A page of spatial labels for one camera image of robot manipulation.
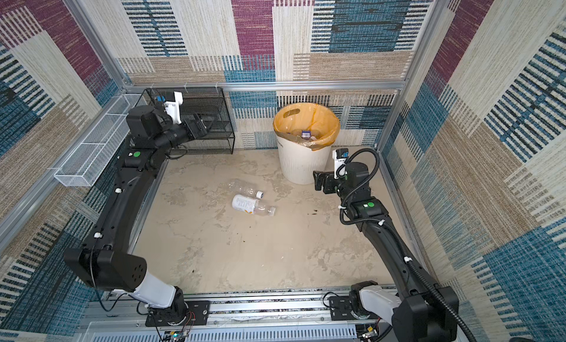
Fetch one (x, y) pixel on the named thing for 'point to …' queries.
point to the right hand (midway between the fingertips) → (329, 174)
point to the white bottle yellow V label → (251, 206)
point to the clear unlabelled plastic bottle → (236, 186)
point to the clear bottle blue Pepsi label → (306, 134)
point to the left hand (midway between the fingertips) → (212, 118)
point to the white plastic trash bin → (298, 162)
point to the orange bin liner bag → (322, 123)
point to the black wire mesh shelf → (209, 102)
